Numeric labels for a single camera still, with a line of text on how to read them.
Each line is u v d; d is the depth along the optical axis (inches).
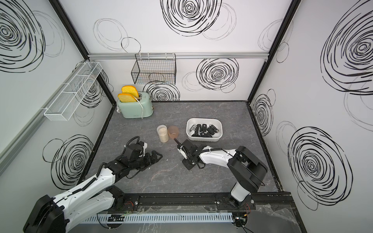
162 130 35.9
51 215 15.3
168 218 30.3
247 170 17.1
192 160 25.3
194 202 29.8
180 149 28.4
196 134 38.6
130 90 39.1
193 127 40.4
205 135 38.9
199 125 41.0
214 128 40.2
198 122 41.4
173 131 38.1
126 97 37.6
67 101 29.1
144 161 28.3
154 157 29.0
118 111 42.8
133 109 39.8
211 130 39.8
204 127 40.2
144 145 30.8
